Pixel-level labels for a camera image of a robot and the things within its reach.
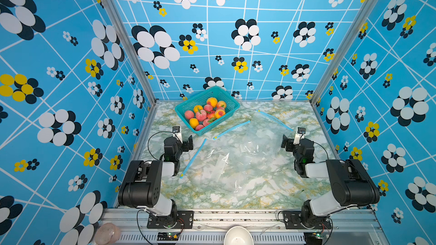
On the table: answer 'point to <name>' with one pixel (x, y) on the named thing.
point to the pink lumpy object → (107, 233)
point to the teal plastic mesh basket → (204, 112)
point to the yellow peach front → (193, 122)
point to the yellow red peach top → (212, 101)
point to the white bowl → (238, 235)
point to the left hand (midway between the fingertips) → (184, 134)
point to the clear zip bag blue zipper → (216, 160)
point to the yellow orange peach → (196, 108)
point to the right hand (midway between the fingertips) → (296, 135)
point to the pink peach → (189, 114)
